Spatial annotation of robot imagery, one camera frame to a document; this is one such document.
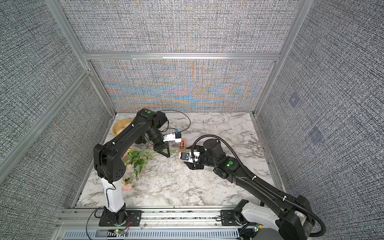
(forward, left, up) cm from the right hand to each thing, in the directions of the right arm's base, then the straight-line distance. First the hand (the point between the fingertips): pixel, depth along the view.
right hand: (187, 148), depth 73 cm
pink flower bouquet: (-5, +25, -1) cm, 25 cm away
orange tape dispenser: (+13, +4, -18) cm, 22 cm away
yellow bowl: (+30, +49, -19) cm, 61 cm away
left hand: (0, +10, -5) cm, 11 cm away
